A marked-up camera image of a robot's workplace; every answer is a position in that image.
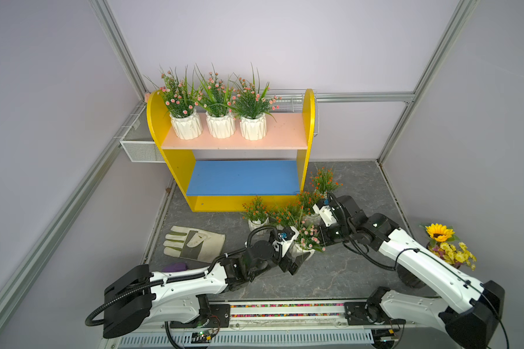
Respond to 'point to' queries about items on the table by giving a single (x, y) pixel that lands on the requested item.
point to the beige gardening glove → (193, 244)
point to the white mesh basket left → (140, 151)
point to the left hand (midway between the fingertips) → (299, 244)
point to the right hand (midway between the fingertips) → (312, 234)
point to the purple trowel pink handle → (177, 266)
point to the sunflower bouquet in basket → (446, 245)
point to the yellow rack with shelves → (220, 174)
